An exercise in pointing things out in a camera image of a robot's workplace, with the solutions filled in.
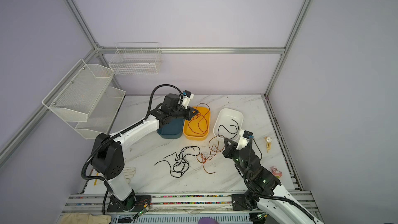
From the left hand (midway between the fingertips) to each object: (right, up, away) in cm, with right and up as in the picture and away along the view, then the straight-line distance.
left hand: (197, 112), depth 84 cm
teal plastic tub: (-15, -11, +9) cm, 21 cm away
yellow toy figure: (+43, -18, +9) cm, 48 cm away
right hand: (+13, -13, -12) cm, 22 cm away
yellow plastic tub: (0, -12, +17) cm, 21 cm away
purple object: (+5, -50, -14) cm, 52 cm away
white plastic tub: (+20, -8, +20) cm, 29 cm away
